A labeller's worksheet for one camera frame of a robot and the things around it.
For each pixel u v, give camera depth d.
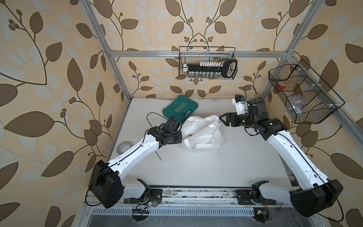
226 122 0.66
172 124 0.61
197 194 0.75
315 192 0.37
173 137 0.67
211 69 0.84
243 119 0.62
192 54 0.91
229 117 0.65
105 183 0.40
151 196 0.74
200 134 0.78
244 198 0.73
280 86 0.87
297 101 0.72
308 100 0.73
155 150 0.53
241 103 0.65
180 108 1.08
